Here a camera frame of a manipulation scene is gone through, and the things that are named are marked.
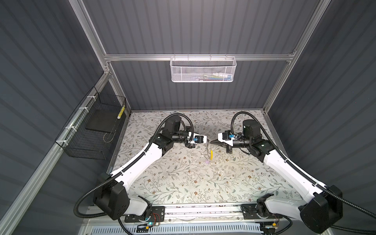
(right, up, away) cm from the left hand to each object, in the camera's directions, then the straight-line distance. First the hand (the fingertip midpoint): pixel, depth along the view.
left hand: (205, 133), depth 73 cm
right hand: (+4, -4, -2) cm, 6 cm away
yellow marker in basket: (-47, +13, +12) cm, 50 cm away
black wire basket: (-58, +1, +1) cm, 58 cm away
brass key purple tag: (+3, -20, +19) cm, 27 cm away
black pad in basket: (-52, +6, +2) cm, 52 cm away
